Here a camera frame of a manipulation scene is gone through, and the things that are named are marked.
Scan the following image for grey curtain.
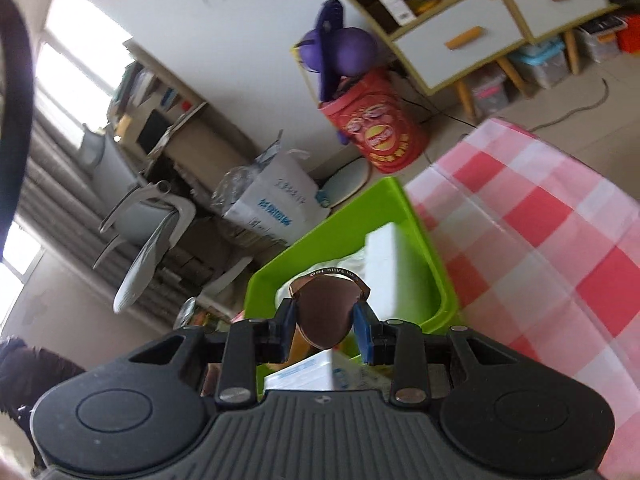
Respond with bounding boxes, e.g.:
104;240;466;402
10;110;176;311

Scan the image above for red snack bucket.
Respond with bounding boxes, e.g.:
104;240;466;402
319;71;428;173

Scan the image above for clear plastic bag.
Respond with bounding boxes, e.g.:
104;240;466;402
210;162;261;216

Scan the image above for white paper bag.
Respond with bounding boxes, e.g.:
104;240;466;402
222;147;331;248

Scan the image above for white tissue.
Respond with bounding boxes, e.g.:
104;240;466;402
277;252;368;306

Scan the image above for milk tea can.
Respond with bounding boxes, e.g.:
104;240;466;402
287;269;373;351

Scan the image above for low wooden drawer cabinet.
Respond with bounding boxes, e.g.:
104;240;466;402
500;0;623;76

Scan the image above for blue and white milk carton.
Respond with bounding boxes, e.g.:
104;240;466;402
262;347;396;393

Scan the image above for clear storage box pink contents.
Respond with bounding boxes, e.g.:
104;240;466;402
470;67;513;116

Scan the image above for dark green printed can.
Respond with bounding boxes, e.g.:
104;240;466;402
179;296;236;333

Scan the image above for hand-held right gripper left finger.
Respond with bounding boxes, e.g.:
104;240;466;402
127;299;297;407

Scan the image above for green plastic bin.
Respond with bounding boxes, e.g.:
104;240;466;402
243;176;461;361

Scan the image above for clear storage box blue lid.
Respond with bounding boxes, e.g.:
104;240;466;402
510;40;571;91

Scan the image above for white foam block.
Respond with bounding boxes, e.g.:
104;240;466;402
362;224;441;326

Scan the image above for wooden desk shelf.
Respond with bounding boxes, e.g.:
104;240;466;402
107;40;261;196

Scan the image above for dark cloth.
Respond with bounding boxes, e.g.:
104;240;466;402
0;337;86;461

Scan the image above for purple hopper ball toy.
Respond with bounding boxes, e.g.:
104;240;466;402
292;0;381;103

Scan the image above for black floor cable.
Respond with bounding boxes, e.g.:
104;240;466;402
530;77;611;131

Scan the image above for pale blue basin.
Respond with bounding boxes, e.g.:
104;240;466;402
315;160;371;208

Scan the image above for tall wooden drawer cabinet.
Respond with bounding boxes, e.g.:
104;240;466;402
305;0;531;111

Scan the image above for pink checkered tablecloth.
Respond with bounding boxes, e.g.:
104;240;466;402
402;117;640;480

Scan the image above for white office chair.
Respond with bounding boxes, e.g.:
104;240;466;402
80;122;253;313

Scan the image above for red box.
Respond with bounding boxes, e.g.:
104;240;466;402
617;25;640;53

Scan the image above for small white box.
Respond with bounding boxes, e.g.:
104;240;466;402
377;0;416;26

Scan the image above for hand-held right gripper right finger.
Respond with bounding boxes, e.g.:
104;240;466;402
352;302;521;405

